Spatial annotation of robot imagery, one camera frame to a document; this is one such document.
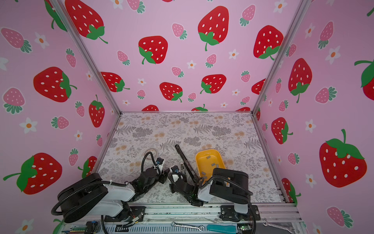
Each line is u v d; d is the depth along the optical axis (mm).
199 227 700
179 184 639
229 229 706
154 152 982
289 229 696
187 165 884
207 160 940
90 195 446
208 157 955
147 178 661
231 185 406
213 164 922
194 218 731
